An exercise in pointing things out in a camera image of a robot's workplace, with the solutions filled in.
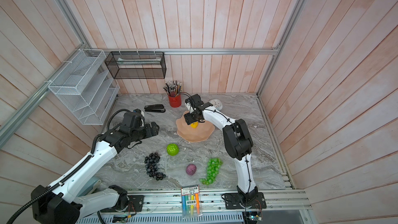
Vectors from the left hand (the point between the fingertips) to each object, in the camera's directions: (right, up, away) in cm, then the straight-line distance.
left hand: (152, 132), depth 79 cm
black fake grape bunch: (-1, -19, +2) cm, 20 cm away
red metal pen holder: (+8, +17, +28) cm, 34 cm away
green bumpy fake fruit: (+10, -11, +6) cm, 16 cm away
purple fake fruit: (+20, -20, 0) cm, 28 cm away
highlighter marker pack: (+21, -32, -7) cm, 39 cm away
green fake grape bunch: (+32, -19, +2) cm, 37 cm away
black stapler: (-7, +13, +30) cm, 34 cm away
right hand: (+19, +7, +19) cm, 28 cm away
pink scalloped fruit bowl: (+27, -4, +21) cm, 34 cm away
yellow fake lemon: (+22, +2, +16) cm, 27 cm away
